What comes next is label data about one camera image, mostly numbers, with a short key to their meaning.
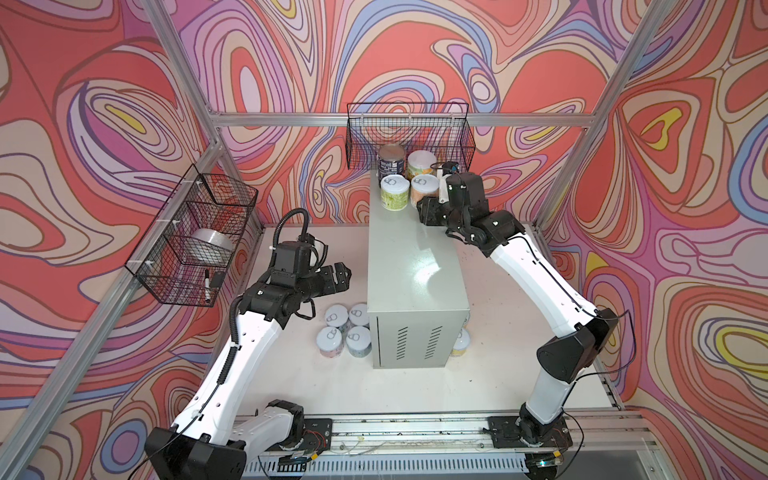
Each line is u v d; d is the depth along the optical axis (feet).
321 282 2.12
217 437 1.22
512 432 2.41
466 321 2.03
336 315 2.90
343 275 2.18
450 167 2.10
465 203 1.80
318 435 2.39
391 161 2.41
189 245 2.28
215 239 2.41
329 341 2.76
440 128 3.07
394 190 2.42
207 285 2.36
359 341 2.76
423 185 2.45
